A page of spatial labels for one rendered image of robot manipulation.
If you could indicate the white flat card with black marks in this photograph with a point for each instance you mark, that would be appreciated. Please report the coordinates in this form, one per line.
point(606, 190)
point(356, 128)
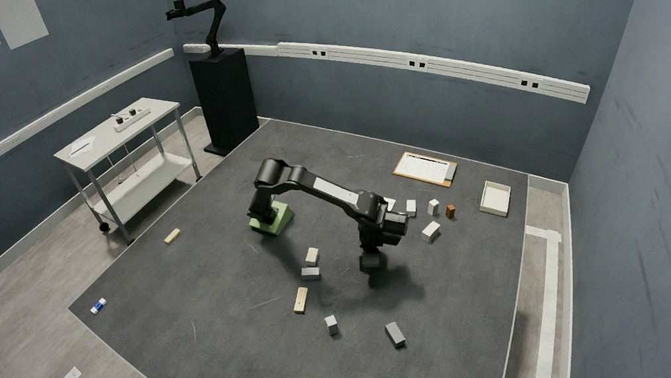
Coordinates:
point(391, 203)

